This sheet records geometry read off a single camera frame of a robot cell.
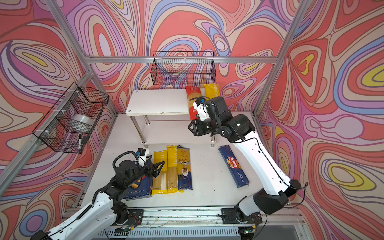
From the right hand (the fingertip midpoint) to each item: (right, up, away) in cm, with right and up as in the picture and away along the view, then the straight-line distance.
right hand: (194, 130), depth 66 cm
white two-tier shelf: (-16, +7, +7) cm, 19 cm away
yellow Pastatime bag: (-19, -30, +16) cm, 40 cm away
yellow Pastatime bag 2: (-12, -32, +15) cm, 37 cm away
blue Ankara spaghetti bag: (-6, -28, +18) cm, 34 cm away
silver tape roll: (-55, +6, +8) cm, 56 cm away
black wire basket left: (-64, +2, +9) cm, 65 cm away
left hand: (-19, -16, +13) cm, 28 cm away
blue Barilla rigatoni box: (-26, -31, +10) cm, 42 cm away
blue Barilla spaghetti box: (+24, -22, +22) cm, 39 cm away
